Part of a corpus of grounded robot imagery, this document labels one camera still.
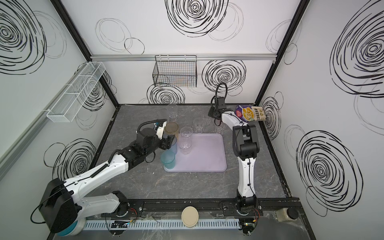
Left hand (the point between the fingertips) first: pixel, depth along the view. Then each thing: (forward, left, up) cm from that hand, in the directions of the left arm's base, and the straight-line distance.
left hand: (170, 133), depth 79 cm
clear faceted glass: (+2, -7, -18) cm, 20 cm away
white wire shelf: (+10, +50, +14) cm, 53 cm away
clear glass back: (+31, +5, -16) cm, 35 cm away
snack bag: (+32, -54, -19) cm, 66 cm away
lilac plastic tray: (-1, -22, -22) cm, 31 cm away
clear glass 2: (+20, -15, -17) cm, 30 cm away
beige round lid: (-36, -13, -12) cm, 40 cm away
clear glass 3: (+18, -30, -20) cm, 40 cm away
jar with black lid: (-33, -55, -10) cm, 65 cm away
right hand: (+27, -24, -11) cm, 37 cm away
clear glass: (+12, -7, -16) cm, 21 cm away
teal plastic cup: (-7, +2, -19) cm, 20 cm away
